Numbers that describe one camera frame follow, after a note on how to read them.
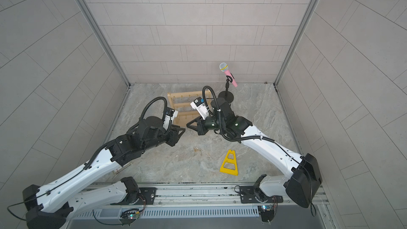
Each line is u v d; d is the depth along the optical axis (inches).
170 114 23.1
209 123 23.9
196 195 28.6
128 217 25.8
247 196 27.8
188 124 26.1
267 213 26.7
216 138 35.6
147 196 27.9
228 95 41.7
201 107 24.4
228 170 31.0
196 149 33.5
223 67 35.8
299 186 14.7
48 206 14.6
